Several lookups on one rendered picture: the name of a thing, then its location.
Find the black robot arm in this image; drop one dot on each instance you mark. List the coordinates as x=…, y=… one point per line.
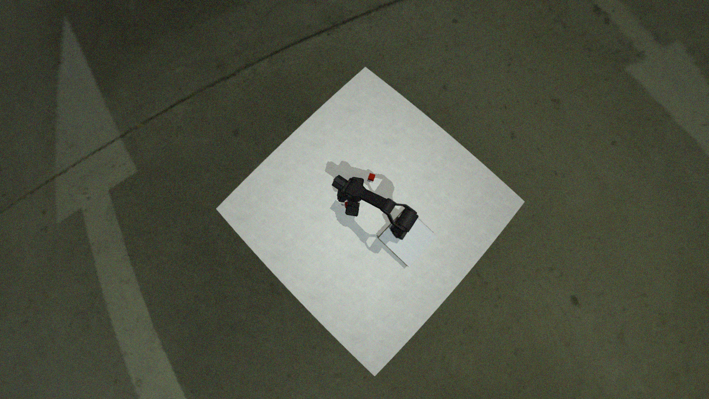
x=354, y=190

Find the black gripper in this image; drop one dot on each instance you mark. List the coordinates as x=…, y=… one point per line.
x=352, y=207

